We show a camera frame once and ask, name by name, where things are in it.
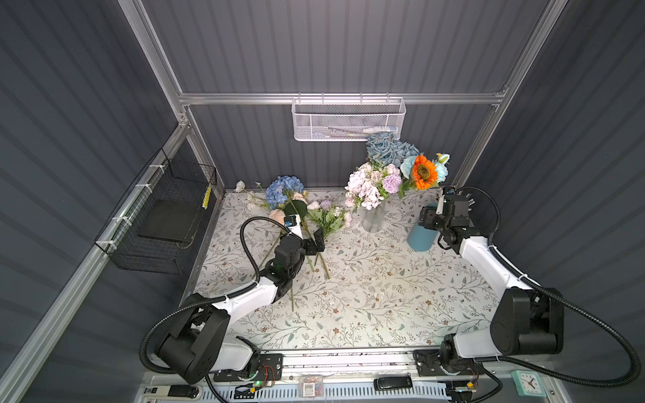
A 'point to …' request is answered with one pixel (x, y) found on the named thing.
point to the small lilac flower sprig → (325, 217)
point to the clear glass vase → (373, 219)
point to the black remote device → (392, 382)
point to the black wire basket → (154, 231)
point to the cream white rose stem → (240, 186)
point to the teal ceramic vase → (421, 238)
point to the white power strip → (171, 392)
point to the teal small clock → (528, 383)
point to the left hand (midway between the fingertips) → (314, 231)
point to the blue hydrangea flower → (278, 191)
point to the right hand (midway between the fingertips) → (437, 212)
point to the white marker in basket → (356, 131)
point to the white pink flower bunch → (368, 185)
